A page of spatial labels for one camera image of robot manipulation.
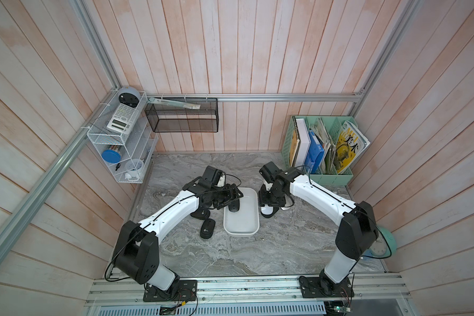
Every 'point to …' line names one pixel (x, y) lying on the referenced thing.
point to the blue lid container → (111, 156)
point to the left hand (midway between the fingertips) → (236, 200)
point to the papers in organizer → (330, 155)
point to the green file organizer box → (334, 126)
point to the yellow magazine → (351, 144)
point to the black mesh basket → (168, 118)
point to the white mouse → (266, 211)
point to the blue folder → (315, 154)
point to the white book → (304, 142)
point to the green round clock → (380, 247)
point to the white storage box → (245, 222)
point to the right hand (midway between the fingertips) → (263, 203)
